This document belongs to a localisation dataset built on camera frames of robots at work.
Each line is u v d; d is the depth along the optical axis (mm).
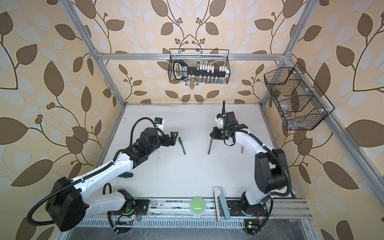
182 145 970
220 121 831
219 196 750
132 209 728
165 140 718
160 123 706
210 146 892
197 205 767
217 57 911
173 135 742
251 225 710
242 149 958
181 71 845
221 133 771
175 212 736
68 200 399
